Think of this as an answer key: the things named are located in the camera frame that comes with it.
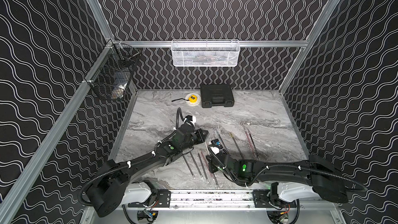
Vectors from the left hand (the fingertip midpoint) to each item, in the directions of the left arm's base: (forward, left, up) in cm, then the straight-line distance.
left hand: (210, 130), depth 78 cm
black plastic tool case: (+39, -5, -14) cm, 42 cm away
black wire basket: (+29, +60, +8) cm, 67 cm away
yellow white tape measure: (+35, +13, -16) cm, 40 cm away
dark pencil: (+1, -28, -18) cm, 33 cm away
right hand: (-10, +1, -9) cm, 14 cm away
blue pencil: (-2, -12, -18) cm, 22 cm away
